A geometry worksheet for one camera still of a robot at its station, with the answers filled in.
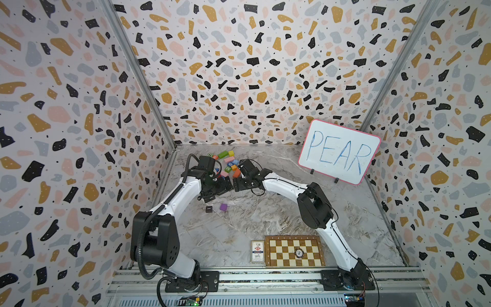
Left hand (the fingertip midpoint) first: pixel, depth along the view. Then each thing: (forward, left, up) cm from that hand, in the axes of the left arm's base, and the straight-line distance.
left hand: (227, 190), depth 87 cm
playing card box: (-24, -13, -10) cm, 29 cm away
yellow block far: (+33, +2, -11) cm, 34 cm away
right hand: (+9, -5, -8) cm, 13 cm away
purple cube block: (-2, +3, -12) cm, 12 cm away
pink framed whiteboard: (+22, -57, +2) cm, 61 cm away
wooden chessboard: (-24, -29, -9) cm, 39 cm away
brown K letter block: (-4, +10, -11) cm, 15 cm away
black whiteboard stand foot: (+18, -45, -10) cm, 50 cm away
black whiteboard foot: (+12, -57, -10) cm, 59 cm away
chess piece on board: (-25, -30, -9) cm, 40 cm away
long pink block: (+28, +3, -11) cm, 31 cm away
